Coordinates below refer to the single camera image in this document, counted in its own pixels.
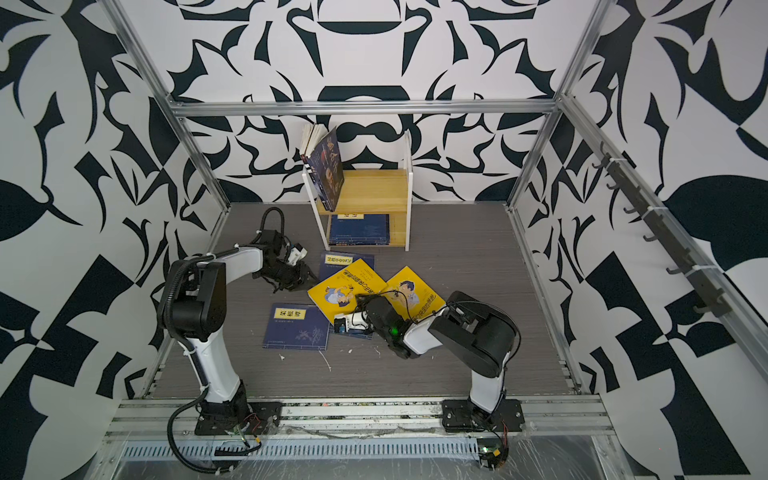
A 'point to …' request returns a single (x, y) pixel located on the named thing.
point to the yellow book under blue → (412, 295)
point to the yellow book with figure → (337, 294)
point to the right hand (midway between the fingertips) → (362, 292)
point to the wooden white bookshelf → (374, 208)
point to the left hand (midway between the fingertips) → (316, 279)
